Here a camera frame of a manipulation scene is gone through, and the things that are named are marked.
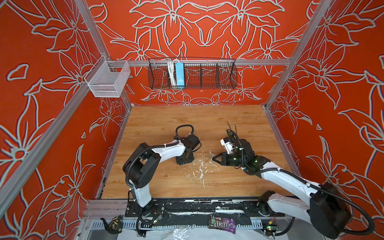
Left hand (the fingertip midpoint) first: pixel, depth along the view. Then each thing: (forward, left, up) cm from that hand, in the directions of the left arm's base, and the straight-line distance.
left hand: (188, 160), depth 90 cm
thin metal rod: (+25, -33, +1) cm, 41 cm away
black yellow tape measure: (-35, +31, +2) cm, 47 cm away
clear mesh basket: (+38, +54, +31) cm, 73 cm away
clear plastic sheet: (-36, +3, 0) cm, 36 cm away
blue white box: (+39, +7, +35) cm, 53 cm away
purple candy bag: (-31, -21, +2) cm, 38 cm away
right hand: (-4, -13, +12) cm, 18 cm away
